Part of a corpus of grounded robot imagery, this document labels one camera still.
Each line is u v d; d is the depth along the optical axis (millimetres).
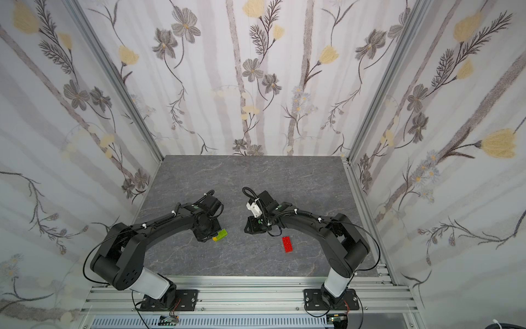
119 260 441
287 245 863
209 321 702
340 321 720
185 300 737
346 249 460
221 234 897
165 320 717
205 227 736
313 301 732
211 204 737
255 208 817
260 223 751
